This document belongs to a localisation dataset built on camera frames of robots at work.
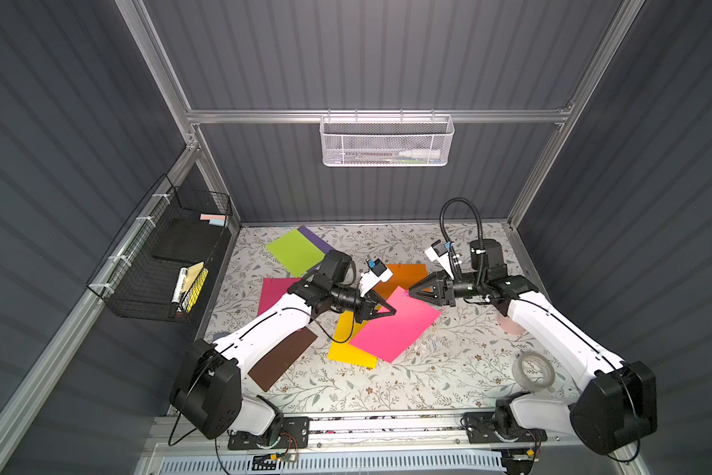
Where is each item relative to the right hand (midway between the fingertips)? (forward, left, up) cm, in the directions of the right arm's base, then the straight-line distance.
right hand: (417, 294), depth 70 cm
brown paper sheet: (-9, +38, -25) cm, 47 cm away
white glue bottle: (+46, -5, +9) cm, 48 cm away
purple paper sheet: (+40, +33, -25) cm, 58 cm away
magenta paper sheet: (-6, +6, -11) cm, 14 cm away
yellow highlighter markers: (-2, +52, +3) cm, 53 cm away
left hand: (-3, +6, -4) cm, 8 cm away
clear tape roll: (-10, -35, -25) cm, 44 cm away
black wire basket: (+8, +64, +5) cm, 65 cm away
